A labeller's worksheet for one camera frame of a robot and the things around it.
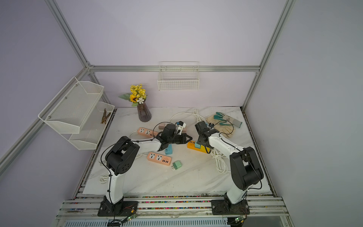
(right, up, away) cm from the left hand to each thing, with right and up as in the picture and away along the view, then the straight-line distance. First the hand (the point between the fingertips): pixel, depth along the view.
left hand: (192, 139), depth 92 cm
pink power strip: (-33, +4, +10) cm, 35 cm away
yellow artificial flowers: (-37, +29, +1) cm, 47 cm away
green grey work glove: (+30, +12, +19) cm, 38 cm away
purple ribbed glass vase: (-36, +17, +16) cm, 43 cm away
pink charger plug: (-23, +8, +14) cm, 28 cm away
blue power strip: (-16, -8, +1) cm, 18 cm away
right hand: (+9, -3, +1) cm, 10 cm away
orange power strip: (0, -4, +3) cm, 5 cm away
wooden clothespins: (-61, +15, +5) cm, 63 cm away
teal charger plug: (+4, -4, -2) cm, 6 cm away
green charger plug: (-10, -16, -5) cm, 19 cm away
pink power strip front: (-22, -12, -3) cm, 25 cm away
